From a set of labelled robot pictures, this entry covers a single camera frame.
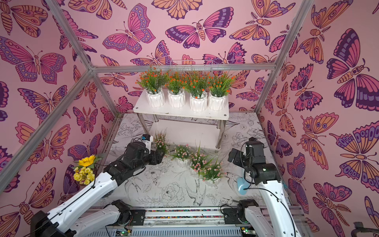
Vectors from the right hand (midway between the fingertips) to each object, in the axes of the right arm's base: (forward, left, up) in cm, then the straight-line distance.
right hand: (238, 155), depth 76 cm
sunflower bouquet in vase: (-13, +71, +6) cm, 72 cm away
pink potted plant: (+9, +42, -4) cm, 43 cm away
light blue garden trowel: (-9, -4, -18) cm, 20 cm away
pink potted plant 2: (+2, +29, -4) cm, 29 cm away
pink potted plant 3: (-1, +20, -4) cm, 20 cm away
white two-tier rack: (+34, +32, -16) cm, 49 cm away
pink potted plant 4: (-6, +12, -7) cm, 16 cm away
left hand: (+2, +40, 0) cm, 40 cm away
